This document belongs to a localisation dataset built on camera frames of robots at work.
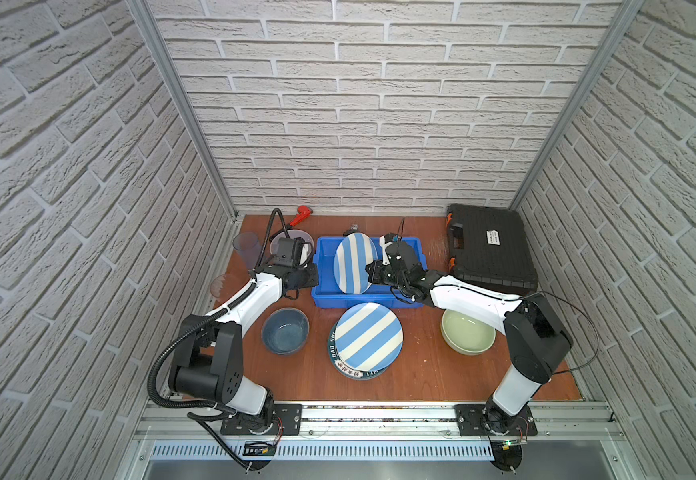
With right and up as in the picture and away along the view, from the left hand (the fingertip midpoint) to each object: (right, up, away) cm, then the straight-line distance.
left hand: (316, 271), depth 90 cm
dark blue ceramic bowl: (-9, -18, -3) cm, 20 cm away
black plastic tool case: (+60, +7, +13) cm, 62 cm away
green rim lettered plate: (+9, -26, -10) cm, 29 cm away
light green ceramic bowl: (+46, -19, -3) cm, 50 cm away
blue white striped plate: (+12, +5, +1) cm, 13 cm away
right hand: (+15, +2, -3) cm, 16 cm away
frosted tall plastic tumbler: (-23, +7, +7) cm, 25 cm away
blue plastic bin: (+3, -9, +9) cm, 13 cm away
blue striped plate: (+16, -19, -5) cm, 25 cm away
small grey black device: (+12, +14, +23) cm, 30 cm away
